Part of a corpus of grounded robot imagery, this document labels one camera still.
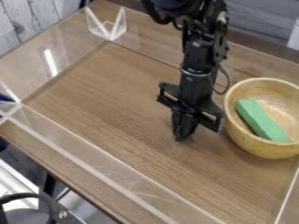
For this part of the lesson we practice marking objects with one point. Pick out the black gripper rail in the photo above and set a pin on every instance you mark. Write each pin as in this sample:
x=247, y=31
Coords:
x=189, y=101

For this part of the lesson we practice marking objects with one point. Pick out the green rectangular block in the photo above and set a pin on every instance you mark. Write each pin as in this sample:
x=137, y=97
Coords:
x=259, y=121

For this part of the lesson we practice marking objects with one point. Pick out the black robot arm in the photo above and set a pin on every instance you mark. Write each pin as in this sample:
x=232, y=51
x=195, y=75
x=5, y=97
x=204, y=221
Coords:
x=201, y=20

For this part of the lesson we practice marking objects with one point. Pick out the brown wooden bowl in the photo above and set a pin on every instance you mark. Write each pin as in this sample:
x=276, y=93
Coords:
x=277, y=97

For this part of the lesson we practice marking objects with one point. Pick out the black table leg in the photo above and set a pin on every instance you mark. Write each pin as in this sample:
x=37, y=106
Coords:
x=49, y=184

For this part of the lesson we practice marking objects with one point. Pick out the clear acrylic corner bracket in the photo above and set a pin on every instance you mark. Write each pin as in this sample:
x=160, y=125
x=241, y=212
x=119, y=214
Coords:
x=107, y=30

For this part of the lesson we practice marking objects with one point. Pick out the clear acrylic barrier wall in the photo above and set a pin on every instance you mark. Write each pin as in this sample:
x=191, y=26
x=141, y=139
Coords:
x=84, y=117

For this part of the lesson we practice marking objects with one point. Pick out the grey metal base plate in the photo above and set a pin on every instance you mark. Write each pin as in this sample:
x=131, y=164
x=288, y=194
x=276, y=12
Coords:
x=61, y=214

